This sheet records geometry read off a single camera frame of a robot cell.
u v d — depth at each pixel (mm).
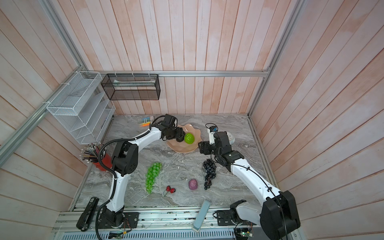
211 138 731
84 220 721
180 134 923
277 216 394
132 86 1052
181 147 1010
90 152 827
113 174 579
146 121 1144
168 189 820
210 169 854
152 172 858
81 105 729
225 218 730
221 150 619
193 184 815
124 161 573
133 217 749
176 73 969
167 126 811
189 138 981
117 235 712
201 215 724
